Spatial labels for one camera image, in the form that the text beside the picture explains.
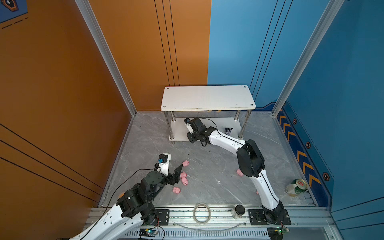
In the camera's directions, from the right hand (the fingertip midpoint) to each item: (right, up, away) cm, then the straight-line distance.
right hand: (189, 134), depth 98 cm
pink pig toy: (-2, -18, -9) cm, 20 cm away
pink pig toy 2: (-3, -23, -13) cm, 26 cm away
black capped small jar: (+24, -33, -31) cm, 51 cm away
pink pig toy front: (-6, -30, -18) cm, 35 cm away
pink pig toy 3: (-2, -25, -15) cm, 30 cm away
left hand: (-5, -13, -26) cm, 29 cm away
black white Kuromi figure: (+25, +2, -4) cm, 25 cm away
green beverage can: (+54, -25, -25) cm, 65 cm away
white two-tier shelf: (+20, +15, -23) cm, 34 cm away
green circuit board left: (-19, -46, -28) cm, 57 cm away
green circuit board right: (+45, -44, -29) cm, 69 cm away
